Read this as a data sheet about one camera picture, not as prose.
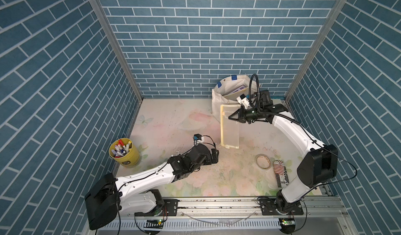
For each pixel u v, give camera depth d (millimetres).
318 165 442
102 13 771
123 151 802
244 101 770
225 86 1058
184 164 593
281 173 820
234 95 1019
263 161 893
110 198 393
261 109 637
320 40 886
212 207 753
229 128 820
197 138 705
